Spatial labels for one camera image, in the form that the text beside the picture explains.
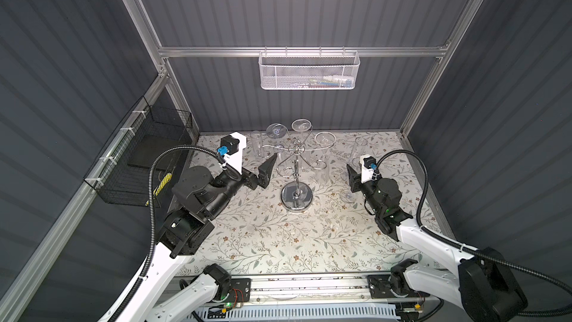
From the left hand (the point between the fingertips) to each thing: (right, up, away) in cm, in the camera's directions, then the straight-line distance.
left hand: (260, 147), depth 56 cm
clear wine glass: (-6, +4, +32) cm, 33 cm away
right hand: (+32, -6, +24) cm, 41 cm away
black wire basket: (-44, -9, +12) cm, 47 cm away
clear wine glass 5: (+19, +4, +18) cm, 26 cm away
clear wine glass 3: (+2, +6, +20) cm, 21 cm away
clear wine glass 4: (+12, +8, +23) cm, 27 cm away
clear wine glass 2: (+44, +1, +64) cm, 78 cm away
